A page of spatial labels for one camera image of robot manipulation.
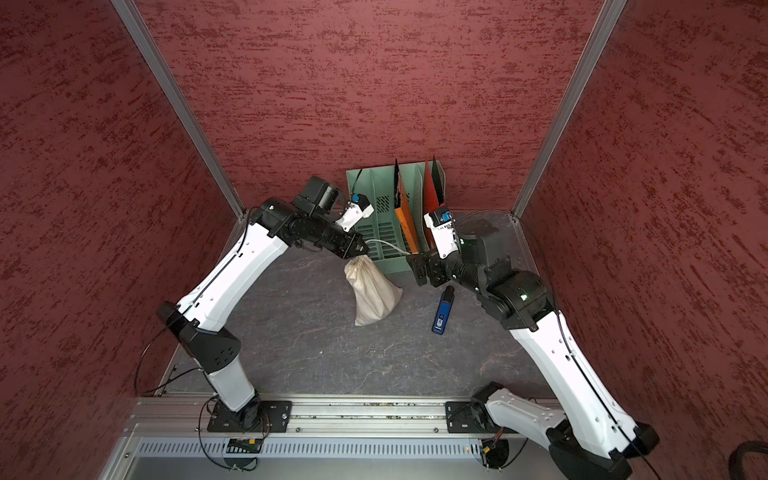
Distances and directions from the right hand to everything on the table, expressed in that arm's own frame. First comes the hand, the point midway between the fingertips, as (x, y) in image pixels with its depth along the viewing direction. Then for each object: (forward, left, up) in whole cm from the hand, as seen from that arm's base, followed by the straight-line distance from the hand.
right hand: (425, 256), depth 65 cm
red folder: (+37, -7, -20) cm, 42 cm away
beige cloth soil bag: (0, +13, -17) cm, 21 cm away
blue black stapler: (0, -7, -31) cm, 32 cm away
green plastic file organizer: (+4, +9, -2) cm, 9 cm away
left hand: (+4, +15, -5) cm, 16 cm away
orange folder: (+19, +4, -6) cm, 20 cm away
